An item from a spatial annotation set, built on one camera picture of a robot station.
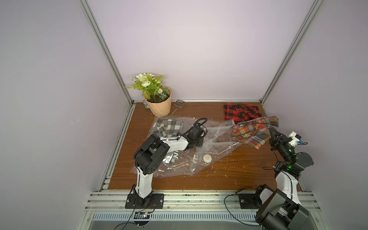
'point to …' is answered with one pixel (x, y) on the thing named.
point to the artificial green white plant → (150, 85)
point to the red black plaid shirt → (239, 113)
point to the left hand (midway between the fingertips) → (202, 139)
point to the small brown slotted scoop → (178, 104)
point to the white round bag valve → (207, 158)
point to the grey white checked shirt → (167, 128)
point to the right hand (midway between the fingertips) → (273, 126)
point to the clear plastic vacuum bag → (219, 144)
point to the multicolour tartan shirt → (255, 132)
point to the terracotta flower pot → (160, 108)
